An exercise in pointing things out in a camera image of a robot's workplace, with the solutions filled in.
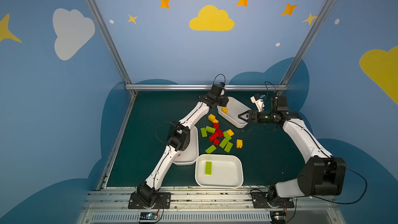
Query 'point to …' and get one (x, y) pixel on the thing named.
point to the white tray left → (190, 154)
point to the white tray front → (219, 170)
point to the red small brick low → (216, 141)
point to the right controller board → (278, 217)
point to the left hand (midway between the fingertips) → (226, 97)
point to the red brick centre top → (216, 126)
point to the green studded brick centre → (226, 135)
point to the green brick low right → (228, 146)
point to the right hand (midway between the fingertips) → (245, 114)
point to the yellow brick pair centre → (212, 118)
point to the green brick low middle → (224, 143)
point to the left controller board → (148, 215)
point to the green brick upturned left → (203, 131)
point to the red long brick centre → (213, 137)
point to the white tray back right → (235, 107)
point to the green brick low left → (211, 149)
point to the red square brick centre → (219, 133)
